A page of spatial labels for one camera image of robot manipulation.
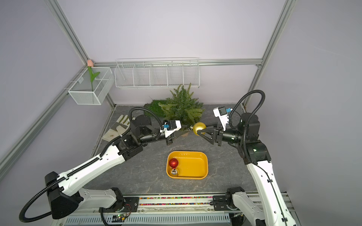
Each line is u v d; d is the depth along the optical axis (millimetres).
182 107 739
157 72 1052
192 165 884
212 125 584
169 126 483
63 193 392
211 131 520
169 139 551
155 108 1150
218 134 510
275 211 373
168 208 735
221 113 517
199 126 570
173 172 807
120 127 1056
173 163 845
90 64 893
